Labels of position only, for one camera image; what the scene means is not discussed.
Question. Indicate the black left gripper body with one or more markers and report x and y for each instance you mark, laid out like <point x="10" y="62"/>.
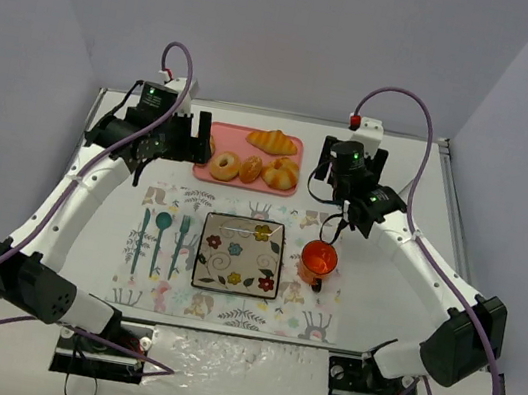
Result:
<point x="185" y="139"/>

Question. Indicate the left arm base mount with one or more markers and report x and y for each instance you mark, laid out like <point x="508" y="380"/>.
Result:
<point x="77" y="355"/>

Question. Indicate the teal plastic fork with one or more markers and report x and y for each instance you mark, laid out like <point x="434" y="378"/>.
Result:
<point x="182" y="232"/>

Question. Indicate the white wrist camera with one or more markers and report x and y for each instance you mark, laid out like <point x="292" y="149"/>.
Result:
<point x="367" y="131"/>
<point x="178" y="85"/>

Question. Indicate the sugared ring donut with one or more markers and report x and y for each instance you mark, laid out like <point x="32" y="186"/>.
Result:
<point x="224" y="166"/>

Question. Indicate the teal plastic knife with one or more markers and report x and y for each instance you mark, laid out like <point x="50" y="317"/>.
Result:
<point x="141" y="235"/>

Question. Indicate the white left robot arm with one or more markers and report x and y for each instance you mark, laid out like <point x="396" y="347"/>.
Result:
<point x="113" y="151"/>

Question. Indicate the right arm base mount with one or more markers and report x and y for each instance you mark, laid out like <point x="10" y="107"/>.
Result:
<point x="352" y="375"/>

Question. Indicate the square floral ceramic plate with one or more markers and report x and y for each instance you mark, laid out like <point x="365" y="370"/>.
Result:
<point x="239" y="256"/>

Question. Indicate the teal plastic spoon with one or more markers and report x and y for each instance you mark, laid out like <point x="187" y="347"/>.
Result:
<point x="163" y="222"/>

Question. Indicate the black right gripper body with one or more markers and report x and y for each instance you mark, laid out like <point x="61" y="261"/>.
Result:
<point x="328" y="150"/>

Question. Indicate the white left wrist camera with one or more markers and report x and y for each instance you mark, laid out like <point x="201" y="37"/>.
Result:
<point x="178" y="85"/>

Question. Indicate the long croissant bread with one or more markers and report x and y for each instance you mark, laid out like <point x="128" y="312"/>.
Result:
<point x="273" y="142"/>

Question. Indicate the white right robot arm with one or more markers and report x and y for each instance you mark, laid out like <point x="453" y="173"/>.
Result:
<point x="468" y="328"/>

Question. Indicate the aluminium table rail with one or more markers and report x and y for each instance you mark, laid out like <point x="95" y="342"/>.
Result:
<point x="458" y="235"/>

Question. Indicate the sesame bread roll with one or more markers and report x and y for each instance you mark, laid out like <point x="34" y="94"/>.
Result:
<point x="250" y="169"/>

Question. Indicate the small bread behind gripper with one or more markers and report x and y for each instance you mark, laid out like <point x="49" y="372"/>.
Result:
<point x="212" y="145"/>

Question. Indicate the round twisted bread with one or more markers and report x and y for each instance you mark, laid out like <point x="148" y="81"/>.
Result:
<point x="281" y="174"/>

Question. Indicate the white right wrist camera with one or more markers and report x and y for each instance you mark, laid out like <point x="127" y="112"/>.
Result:
<point x="367" y="131"/>

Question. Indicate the orange mug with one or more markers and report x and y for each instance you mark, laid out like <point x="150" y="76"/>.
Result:
<point x="317" y="261"/>

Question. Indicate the floral patterned placemat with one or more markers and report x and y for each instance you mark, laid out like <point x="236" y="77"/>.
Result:
<point x="296" y="313"/>

